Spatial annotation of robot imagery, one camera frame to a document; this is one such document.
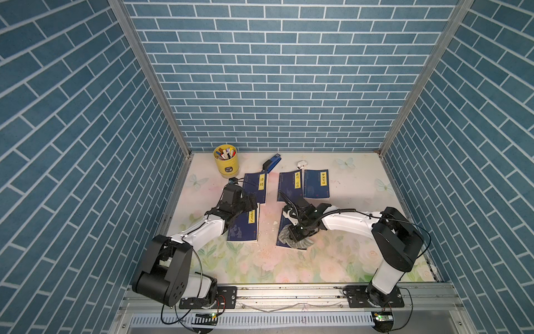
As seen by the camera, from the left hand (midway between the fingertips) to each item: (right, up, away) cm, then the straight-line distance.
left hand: (254, 198), depth 91 cm
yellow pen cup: (-14, +17, +8) cm, 23 cm away
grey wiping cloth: (+14, -16, -5) cm, 21 cm away
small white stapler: (+24, +16, +24) cm, 37 cm away
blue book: (-1, +6, +14) cm, 16 cm away
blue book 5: (+13, -9, -6) cm, 17 cm away
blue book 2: (+17, +6, +15) cm, 23 cm away
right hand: (+17, -16, -3) cm, 23 cm away
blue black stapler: (+6, +16, +21) cm, 27 cm away
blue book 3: (+30, +6, +15) cm, 34 cm away
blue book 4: (-4, -12, -2) cm, 13 cm away
